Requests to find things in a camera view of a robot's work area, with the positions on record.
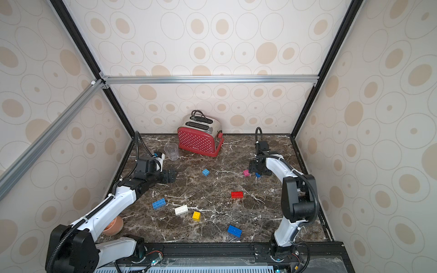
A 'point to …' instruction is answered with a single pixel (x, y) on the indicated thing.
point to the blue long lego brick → (159, 203)
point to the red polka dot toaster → (202, 135)
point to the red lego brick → (237, 194)
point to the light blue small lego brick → (206, 172)
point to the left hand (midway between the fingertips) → (174, 170)
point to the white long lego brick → (181, 210)
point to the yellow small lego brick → (196, 216)
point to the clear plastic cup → (172, 151)
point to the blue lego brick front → (234, 231)
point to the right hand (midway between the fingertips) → (264, 170)
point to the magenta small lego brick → (246, 173)
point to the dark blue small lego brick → (258, 175)
